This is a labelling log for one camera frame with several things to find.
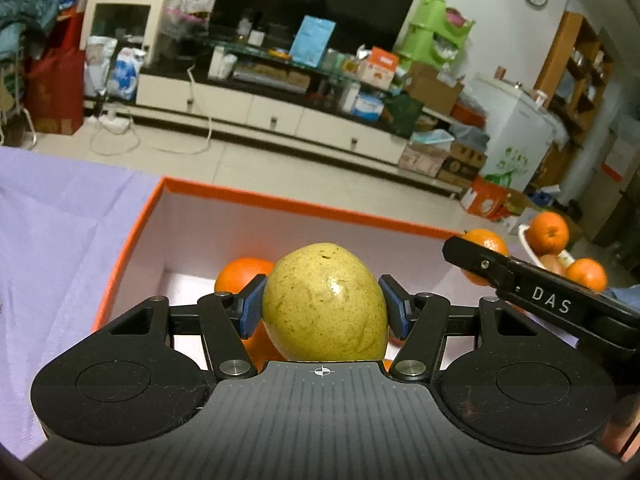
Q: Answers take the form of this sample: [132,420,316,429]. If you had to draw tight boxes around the white plastic colander basket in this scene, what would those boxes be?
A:
[517,223,576,271]

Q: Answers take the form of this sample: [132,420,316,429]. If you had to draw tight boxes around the pink printed carton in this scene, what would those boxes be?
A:
[397,142,451,176]

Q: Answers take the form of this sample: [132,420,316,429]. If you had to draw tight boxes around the green plastic stacking bins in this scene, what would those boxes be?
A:
[400,0,476,68]

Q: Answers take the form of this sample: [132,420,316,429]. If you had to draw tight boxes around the white power strip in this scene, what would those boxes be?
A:
[97,112,132,136]

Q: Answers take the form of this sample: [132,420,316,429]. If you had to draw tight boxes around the orange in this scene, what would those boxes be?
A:
[241,317,286,368]
[565,258,608,292]
[527,211,571,256]
[215,257,276,296]
[460,229,511,286]

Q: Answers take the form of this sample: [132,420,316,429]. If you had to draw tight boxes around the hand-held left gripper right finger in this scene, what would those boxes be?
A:
[378,274,538,383]

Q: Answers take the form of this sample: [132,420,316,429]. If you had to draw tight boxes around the blue white plastic bag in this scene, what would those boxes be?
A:
[114,47,146,101]

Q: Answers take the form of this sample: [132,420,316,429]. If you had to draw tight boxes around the clear plastic storage box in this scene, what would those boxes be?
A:
[412,129,456,148]

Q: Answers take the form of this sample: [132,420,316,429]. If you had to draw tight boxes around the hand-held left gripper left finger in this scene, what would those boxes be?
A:
[107,274,268,381]

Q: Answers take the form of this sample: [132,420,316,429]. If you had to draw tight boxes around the red paper bag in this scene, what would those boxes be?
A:
[25,47,86,136]

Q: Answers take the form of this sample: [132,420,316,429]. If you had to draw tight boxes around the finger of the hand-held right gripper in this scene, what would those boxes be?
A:
[442,236,516,291]

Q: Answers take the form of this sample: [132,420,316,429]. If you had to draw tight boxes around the blue paper packet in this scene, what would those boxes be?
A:
[290,16,336,68]

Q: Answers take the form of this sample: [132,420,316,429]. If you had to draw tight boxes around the yellow green pear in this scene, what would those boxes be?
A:
[262,242,390,362]

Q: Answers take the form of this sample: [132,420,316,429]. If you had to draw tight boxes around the orange cardboard box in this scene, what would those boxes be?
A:
[92,176,526,368]

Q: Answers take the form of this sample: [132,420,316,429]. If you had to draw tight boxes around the white chest freezer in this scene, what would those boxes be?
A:
[470,72,568,193]

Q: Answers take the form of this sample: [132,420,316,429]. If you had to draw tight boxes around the blue white box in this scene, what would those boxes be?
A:
[350,92,385,121]

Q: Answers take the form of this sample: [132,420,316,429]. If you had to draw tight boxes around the brown cardboard box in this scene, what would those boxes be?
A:
[406,62,465,116]

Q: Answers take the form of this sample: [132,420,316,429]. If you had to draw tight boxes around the blue padded jacket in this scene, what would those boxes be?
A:
[0,0,61,61]

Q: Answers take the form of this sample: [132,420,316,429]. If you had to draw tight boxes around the purple printed tablecloth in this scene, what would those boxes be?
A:
[0,146,161,461]

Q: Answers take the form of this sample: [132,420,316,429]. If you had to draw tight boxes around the orange white floor carton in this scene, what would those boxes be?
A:
[460,177,511,221]

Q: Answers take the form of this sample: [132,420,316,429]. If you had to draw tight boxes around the white television cabinet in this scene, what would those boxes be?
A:
[136,42,463,196]

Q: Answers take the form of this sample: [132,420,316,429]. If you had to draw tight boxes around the wooden shelf unit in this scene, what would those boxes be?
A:
[532,10,618,151]

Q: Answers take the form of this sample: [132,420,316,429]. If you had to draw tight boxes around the dark green bag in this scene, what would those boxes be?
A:
[382,94,425,138]

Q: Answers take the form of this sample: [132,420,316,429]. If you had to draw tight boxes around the white glass-door cabinet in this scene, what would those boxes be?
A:
[80,0,166,68]

